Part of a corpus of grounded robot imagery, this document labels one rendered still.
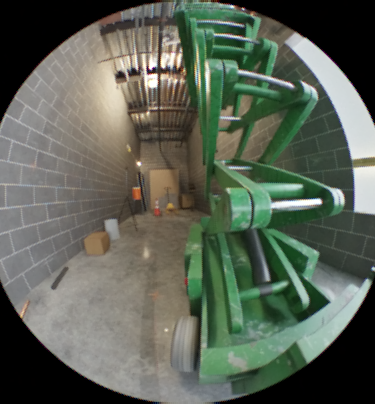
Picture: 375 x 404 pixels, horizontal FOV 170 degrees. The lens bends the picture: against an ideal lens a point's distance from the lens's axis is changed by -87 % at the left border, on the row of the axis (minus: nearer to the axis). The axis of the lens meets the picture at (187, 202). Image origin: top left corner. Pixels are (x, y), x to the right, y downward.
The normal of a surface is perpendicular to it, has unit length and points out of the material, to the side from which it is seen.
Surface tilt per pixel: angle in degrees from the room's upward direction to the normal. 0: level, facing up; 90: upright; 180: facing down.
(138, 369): 0
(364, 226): 90
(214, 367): 0
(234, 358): 0
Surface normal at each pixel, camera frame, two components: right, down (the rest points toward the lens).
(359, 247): -0.98, 0.06
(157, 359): -0.05, -1.00
